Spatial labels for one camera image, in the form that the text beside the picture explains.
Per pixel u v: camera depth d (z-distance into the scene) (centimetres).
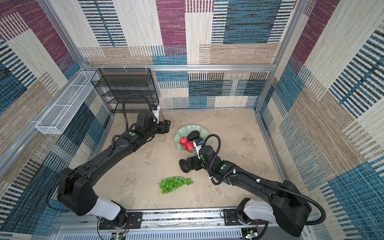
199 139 102
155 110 73
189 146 94
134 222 73
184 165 86
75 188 42
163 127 72
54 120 70
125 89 108
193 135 100
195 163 73
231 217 73
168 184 79
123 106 64
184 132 103
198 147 73
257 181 47
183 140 97
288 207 40
